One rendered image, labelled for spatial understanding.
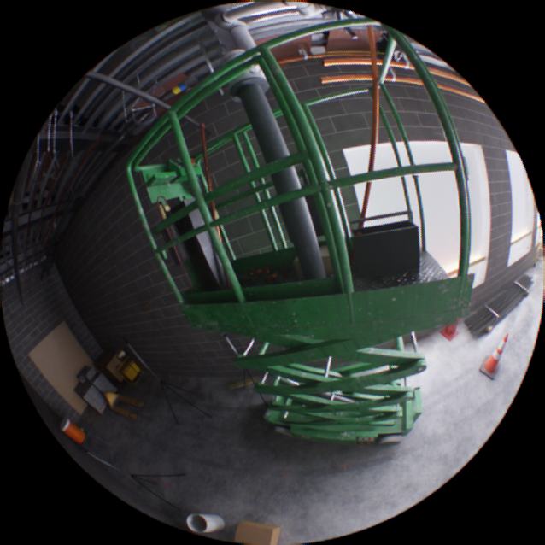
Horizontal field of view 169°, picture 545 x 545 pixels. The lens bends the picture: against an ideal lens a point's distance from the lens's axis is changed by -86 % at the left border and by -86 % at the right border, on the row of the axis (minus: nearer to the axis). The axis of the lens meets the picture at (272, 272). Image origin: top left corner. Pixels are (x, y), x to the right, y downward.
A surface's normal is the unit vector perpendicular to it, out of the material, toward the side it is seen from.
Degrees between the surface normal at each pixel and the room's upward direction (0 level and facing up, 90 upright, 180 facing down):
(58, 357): 90
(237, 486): 0
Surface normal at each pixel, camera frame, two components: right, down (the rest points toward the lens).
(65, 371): 0.94, -0.26
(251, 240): -0.11, 0.40
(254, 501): -0.32, -0.88
